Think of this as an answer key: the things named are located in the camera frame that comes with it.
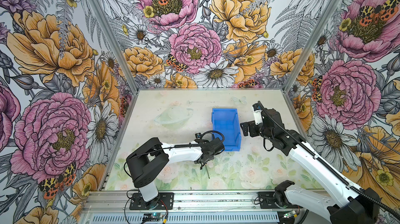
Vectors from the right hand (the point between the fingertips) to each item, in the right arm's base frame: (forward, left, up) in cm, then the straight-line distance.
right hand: (249, 127), depth 79 cm
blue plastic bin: (+15, +9, -18) cm, 25 cm away
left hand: (-8, +24, -18) cm, 31 cm away
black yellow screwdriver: (-11, +23, -18) cm, 31 cm away
